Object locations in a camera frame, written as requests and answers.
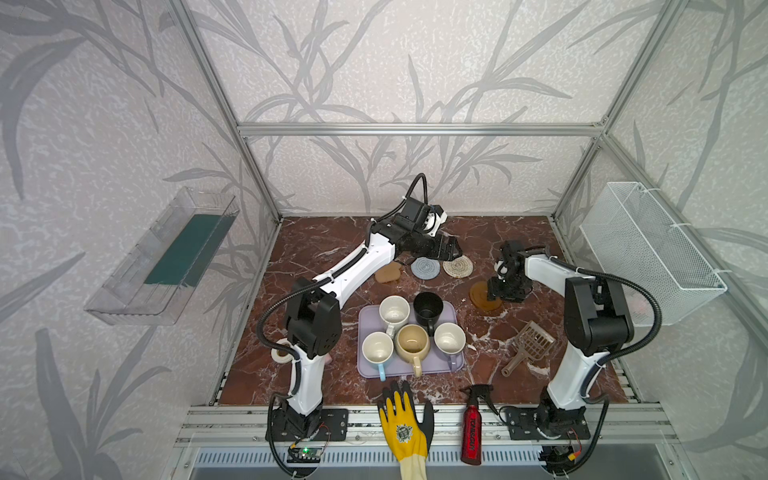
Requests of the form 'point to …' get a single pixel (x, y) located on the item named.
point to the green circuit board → (307, 455)
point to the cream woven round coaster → (460, 267)
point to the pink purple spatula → (327, 359)
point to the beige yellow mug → (412, 344)
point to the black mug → (428, 307)
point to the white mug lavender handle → (450, 339)
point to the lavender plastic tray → (370, 320)
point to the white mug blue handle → (378, 348)
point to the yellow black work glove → (409, 439)
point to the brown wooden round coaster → (479, 296)
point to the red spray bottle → (471, 423)
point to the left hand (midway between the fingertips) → (454, 243)
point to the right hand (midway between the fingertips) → (496, 289)
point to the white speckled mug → (394, 310)
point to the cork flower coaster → (389, 273)
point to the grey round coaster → (425, 268)
